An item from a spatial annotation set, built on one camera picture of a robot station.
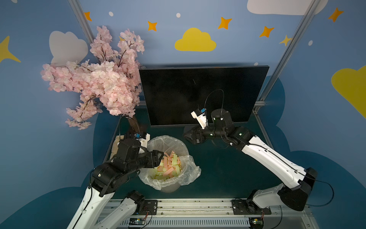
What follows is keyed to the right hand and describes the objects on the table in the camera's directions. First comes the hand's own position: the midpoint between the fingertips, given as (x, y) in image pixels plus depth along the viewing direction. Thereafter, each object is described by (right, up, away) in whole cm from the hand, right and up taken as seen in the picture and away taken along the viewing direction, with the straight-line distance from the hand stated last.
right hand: (189, 130), depth 68 cm
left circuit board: (-27, -47, +4) cm, 54 cm away
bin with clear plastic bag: (-7, -22, +10) cm, 25 cm away
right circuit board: (+35, -49, +5) cm, 61 cm away
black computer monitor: (-12, +24, +36) cm, 45 cm away
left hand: (-15, -9, -3) cm, 18 cm away
